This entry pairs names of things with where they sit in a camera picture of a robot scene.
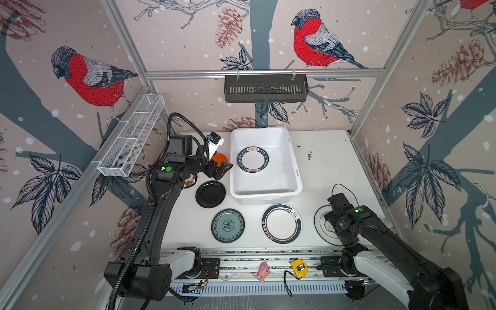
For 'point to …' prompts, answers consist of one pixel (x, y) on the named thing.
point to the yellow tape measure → (300, 268)
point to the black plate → (210, 194)
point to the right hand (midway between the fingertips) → (330, 228)
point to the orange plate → (219, 157)
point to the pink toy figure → (263, 271)
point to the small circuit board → (192, 289)
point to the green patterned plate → (228, 225)
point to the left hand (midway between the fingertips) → (221, 157)
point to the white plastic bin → (264, 169)
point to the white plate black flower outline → (323, 227)
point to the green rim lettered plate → (252, 159)
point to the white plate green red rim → (281, 224)
